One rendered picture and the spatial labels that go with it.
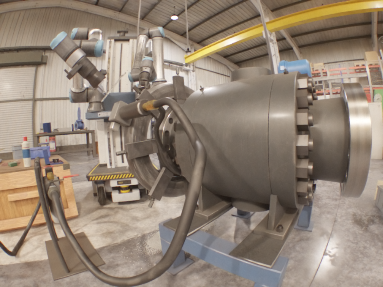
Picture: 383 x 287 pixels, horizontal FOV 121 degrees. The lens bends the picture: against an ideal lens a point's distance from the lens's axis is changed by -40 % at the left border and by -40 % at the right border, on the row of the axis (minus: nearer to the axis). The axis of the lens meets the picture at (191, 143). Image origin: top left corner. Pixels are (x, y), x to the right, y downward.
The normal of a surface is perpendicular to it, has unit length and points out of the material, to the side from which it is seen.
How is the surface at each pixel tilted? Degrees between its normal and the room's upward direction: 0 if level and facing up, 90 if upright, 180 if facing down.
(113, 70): 90
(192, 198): 72
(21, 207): 90
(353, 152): 96
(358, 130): 79
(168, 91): 90
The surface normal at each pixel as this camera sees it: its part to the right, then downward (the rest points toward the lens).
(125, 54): 0.35, 0.04
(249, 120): -0.67, -0.19
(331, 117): -0.66, -0.41
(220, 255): -0.68, 0.08
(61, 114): 0.65, 0.02
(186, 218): 0.03, -0.22
